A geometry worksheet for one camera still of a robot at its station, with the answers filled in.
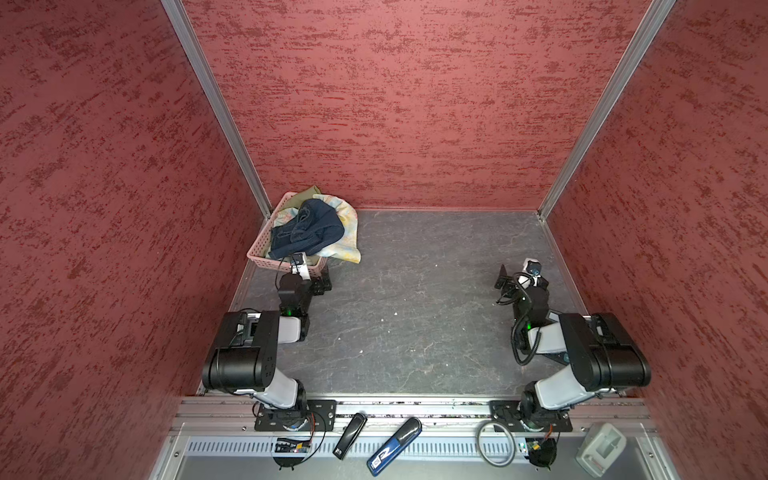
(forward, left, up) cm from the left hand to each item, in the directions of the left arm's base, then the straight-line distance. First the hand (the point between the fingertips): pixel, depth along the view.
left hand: (314, 271), depth 94 cm
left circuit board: (-47, -1, -11) cm, 48 cm away
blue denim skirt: (+16, +2, +3) cm, 17 cm away
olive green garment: (+33, +13, 0) cm, 36 cm away
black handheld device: (-44, -16, -4) cm, 47 cm away
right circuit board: (-46, -63, -8) cm, 78 cm away
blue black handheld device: (-44, -28, -1) cm, 52 cm away
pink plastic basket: (+11, +22, -3) cm, 25 cm away
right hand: (-1, -64, +3) cm, 64 cm away
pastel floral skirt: (+12, -9, -3) cm, 16 cm away
